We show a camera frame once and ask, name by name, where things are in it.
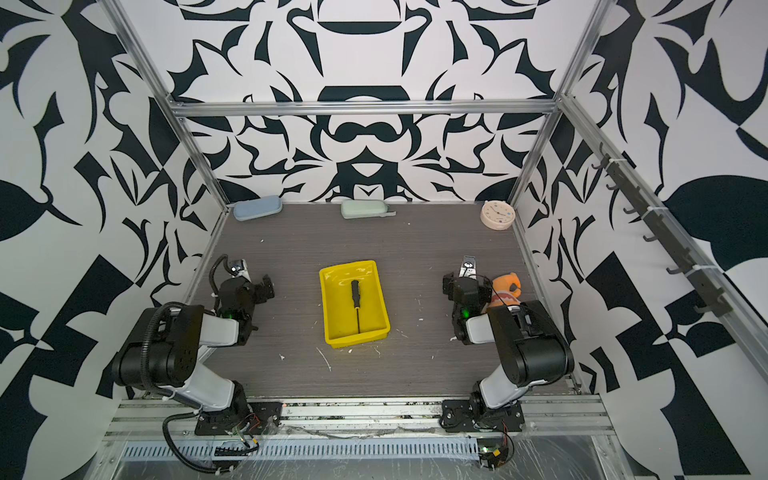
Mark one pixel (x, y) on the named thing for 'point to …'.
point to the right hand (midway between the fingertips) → (473, 272)
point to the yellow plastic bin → (340, 318)
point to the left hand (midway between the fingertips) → (250, 274)
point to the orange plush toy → (509, 289)
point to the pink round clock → (497, 214)
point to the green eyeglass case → (365, 209)
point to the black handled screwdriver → (355, 285)
